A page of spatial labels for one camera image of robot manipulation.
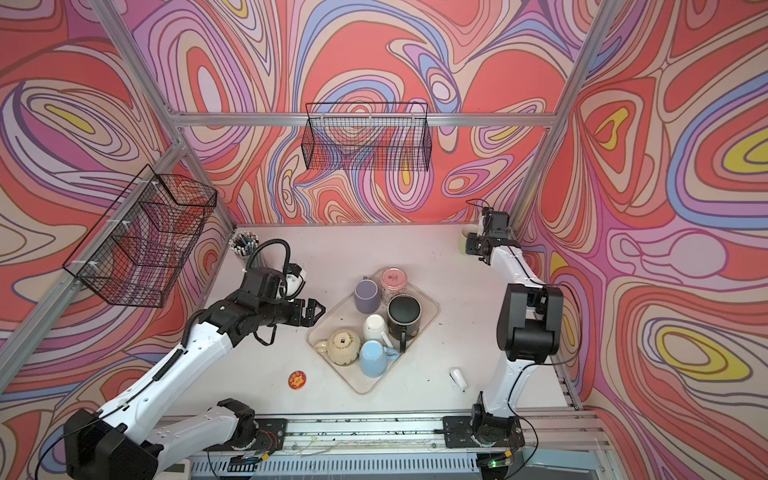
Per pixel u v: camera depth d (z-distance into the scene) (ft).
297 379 2.70
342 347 2.60
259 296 1.92
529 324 1.66
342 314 3.07
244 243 3.06
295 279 2.31
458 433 2.41
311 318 2.27
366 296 2.96
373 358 2.51
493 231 2.46
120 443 1.22
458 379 2.63
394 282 2.96
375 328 2.70
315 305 2.33
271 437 2.36
